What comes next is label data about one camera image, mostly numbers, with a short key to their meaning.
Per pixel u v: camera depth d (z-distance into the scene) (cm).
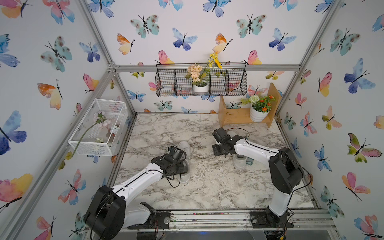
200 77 86
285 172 48
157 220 73
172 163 62
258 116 99
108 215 40
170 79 98
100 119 73
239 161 84
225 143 68
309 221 75
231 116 111
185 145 96
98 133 71
